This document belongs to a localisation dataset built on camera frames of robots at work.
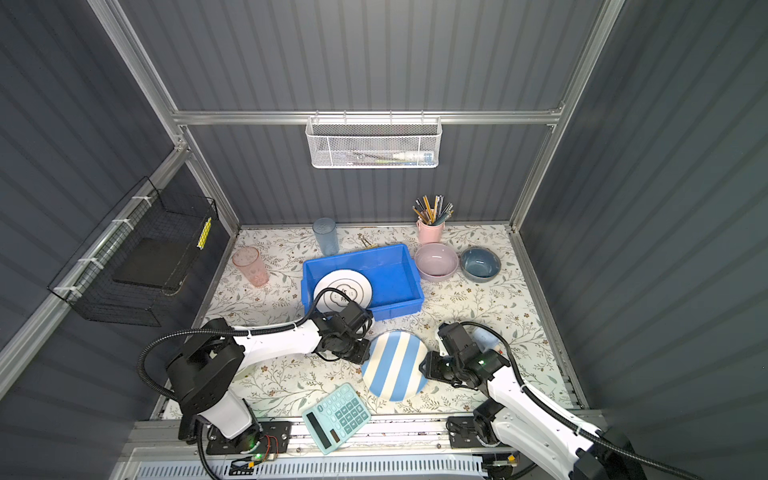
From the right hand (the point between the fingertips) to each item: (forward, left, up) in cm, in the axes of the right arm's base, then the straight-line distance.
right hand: (427, 370), depth 82 cm
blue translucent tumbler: (+47, +34, +6) cm, 58 cm away
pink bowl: (+38, -6, 0) cm, 39 cm away
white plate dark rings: (+27, +22, 0) cm, 35 cm away
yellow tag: (+26, +62, +25) cm, 71 cm away
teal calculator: (-12, +24, 0) cm, 27 cm away
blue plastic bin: (+34, +9, -2) cm, 35 cm away
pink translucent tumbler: (+29, +54, +13) cm, 63 cm away
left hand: (+4, +16, -2) cm, 17 cm away
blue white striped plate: (0, +10, -1) cm, 10 cm away
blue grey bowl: (+37, -21, -1) cm, 43 cm away
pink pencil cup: (+49, -4, +3) cm, 49 cm away
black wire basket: (+30, +73, +33) cm, 86 cm away
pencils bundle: (+55, -6, +7) cm, 55 cm away
